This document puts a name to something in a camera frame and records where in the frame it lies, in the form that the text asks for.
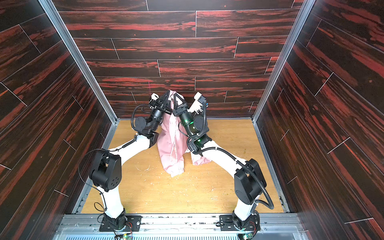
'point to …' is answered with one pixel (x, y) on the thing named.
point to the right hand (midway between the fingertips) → (177, 94)
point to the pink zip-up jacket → (172, 145)
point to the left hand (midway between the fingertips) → (170, 93)
